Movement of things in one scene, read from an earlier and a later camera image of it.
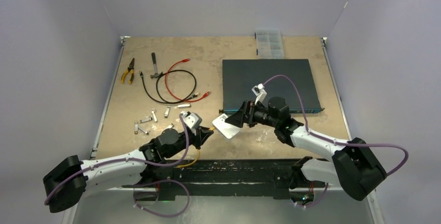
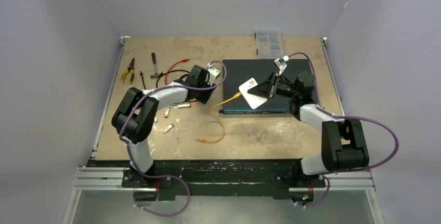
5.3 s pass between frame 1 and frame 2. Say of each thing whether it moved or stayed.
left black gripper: moved
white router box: moved
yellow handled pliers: stayed
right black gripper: moved
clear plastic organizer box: stayed
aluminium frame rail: stayed
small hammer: stayed
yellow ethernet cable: moved
